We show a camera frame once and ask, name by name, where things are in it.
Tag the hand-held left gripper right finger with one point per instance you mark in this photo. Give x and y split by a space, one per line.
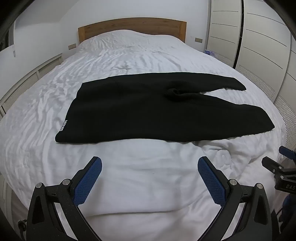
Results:
211 183

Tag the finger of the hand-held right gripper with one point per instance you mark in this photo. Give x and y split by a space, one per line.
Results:
271 163
286 152

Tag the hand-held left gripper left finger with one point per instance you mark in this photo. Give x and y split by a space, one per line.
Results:
89 180

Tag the black pants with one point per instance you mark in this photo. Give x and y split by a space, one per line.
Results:
150 111

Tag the white wardrobe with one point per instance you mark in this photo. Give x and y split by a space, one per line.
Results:
261 34

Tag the blue box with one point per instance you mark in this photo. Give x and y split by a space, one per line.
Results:
210 52

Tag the white bed duvet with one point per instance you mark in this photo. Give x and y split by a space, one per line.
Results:
138 58

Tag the wooden headboard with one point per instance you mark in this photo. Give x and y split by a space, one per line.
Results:
131 24

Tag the beige wall switch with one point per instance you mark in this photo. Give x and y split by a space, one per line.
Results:
72 46
198 39

